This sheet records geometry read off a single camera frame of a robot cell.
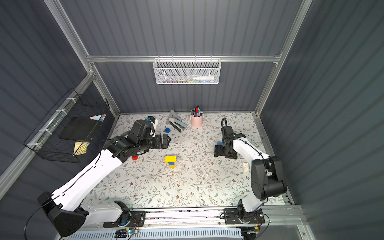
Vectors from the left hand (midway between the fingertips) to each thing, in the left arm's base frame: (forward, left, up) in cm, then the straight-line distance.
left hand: (165, 140), depth 72 cm
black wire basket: (-6, +49, +8) cm, 50 cm away
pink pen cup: (+32, -16, -23) cm, 42 cm away
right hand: (+3, -32, -21) cm, 38 cm away
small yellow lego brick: (-1, 0, -26) cm, 26 cm away
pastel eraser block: (+16, +39, 0) cm, 42 cm away
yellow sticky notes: (-9, +32, +8) cm, 34 cm away
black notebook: (+6, +44, +2) cm, 44 cm away
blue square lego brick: (0, 0, -25) cm, 25 cm away
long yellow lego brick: (-1, 0, -17) cm, 17 cm away
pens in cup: (+33, -16, -13) cm, 39 cm away
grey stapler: (+31, -2, -24) cm, 40 cm away
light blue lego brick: (+16, -32, -26) cm, 44 cm away
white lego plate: (-3, -46, -24) cm, 52 cm away
